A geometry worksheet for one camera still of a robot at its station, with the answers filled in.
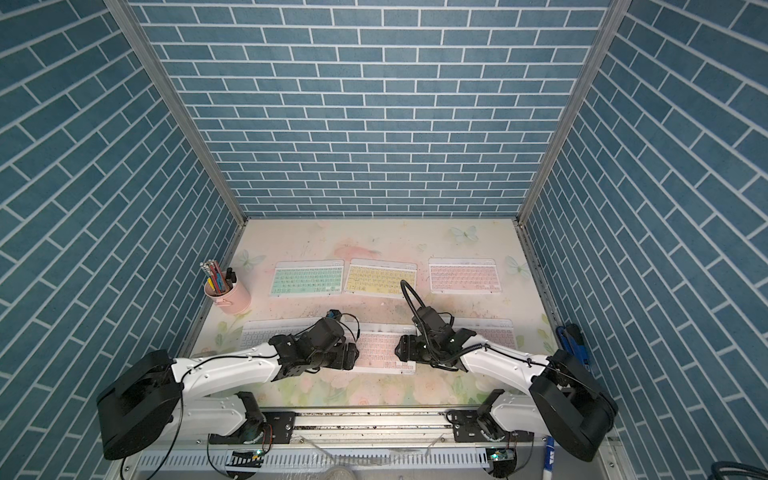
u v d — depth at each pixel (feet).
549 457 2.27
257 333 2.94
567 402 1.39
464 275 3.43
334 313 2.57
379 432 2.42
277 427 2.44
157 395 1.35
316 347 2.14
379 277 3.36
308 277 3.40
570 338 2.93
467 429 2.41
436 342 2.18
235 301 2.97
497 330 2.99
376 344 2.89
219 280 2.86
